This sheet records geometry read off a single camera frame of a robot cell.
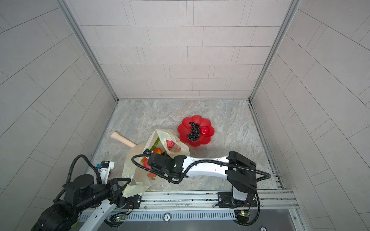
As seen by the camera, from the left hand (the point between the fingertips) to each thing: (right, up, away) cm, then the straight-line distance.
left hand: (133, 181), depth 62 cm
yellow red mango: (+5, +6, +24) cm, 25 cm away
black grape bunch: (+28, +16, +29) cm, 43 cm away
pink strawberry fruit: (+15, +15, +6) cm, 22 cm away
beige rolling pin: (-24, +15, +29) cm, 40 cm away
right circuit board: (+50, -20, +6) cm, 54 cm away
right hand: (+7, +2, +14) cm, 16 cm away
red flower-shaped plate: (+20, +18, +34) cm, 44 cm away
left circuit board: (-7, -18, +2) cm, 19 cm away
